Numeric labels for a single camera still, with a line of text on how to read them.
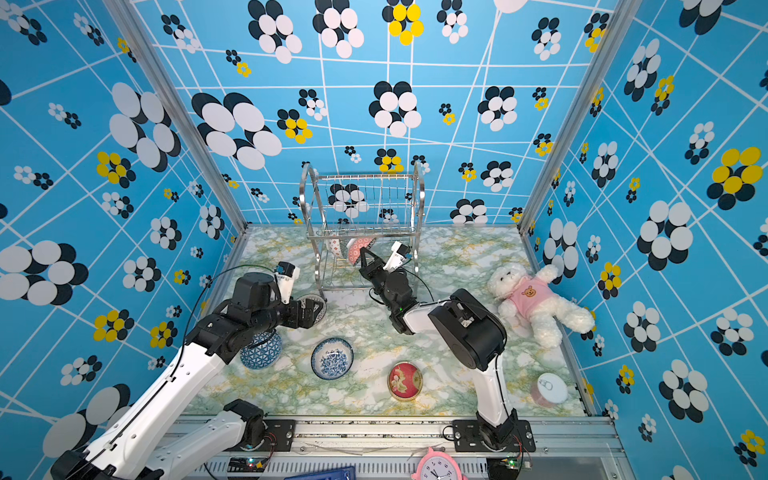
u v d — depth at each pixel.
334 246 0.97
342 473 0.68
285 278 0.66
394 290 0.70
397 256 0.81
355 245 0.88
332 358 0.86
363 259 0.85
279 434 0.74
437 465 0.68
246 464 0.72
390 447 0.72
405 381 0.79
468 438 0.73
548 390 0.76
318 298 0.94
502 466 0.71
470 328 0.53
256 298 0.57
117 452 0.39
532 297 0.88
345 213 1.20
